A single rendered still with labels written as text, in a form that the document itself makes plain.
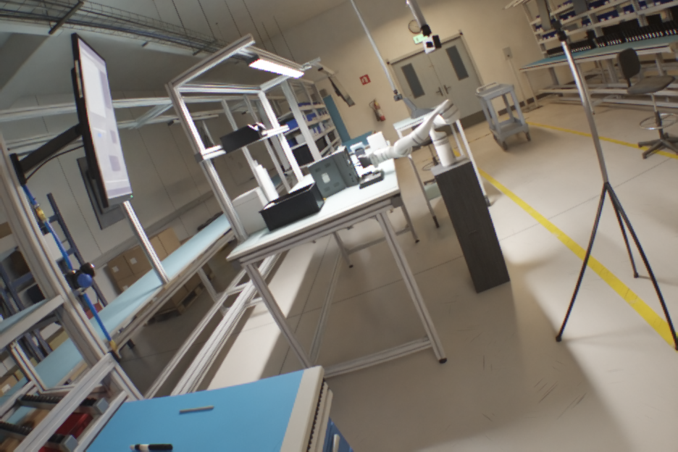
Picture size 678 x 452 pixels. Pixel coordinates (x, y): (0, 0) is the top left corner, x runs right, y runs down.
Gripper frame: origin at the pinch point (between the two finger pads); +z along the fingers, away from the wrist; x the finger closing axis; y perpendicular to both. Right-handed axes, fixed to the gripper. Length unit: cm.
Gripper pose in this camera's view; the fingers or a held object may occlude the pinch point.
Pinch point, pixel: (351, 166)
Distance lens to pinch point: 217.8
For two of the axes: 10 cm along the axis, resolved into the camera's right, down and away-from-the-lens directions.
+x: -4.1, -8.9, -1.9
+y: 5.6, -4.1, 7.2
